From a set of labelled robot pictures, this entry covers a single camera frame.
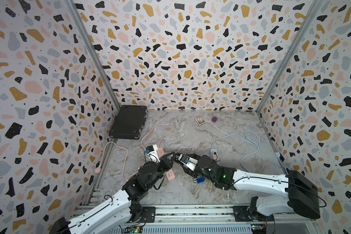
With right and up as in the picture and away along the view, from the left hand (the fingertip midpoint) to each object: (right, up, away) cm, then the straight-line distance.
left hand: (177, 152), depth 73 cm
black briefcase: (-37, +17, +37) cm, 55 cm away
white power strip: (+22, -4, +24) cm, 33 cm away
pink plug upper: (+22, -5, +15) cm, 27 cm away
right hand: (+5, -4, +4) cm, 8 cm away
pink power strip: (-5, -15, +13) cm, 20 cm away
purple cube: (+28, +18, +44) cm, 55 cm away
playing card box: (+15, +17, +41) cm, 47 cm away
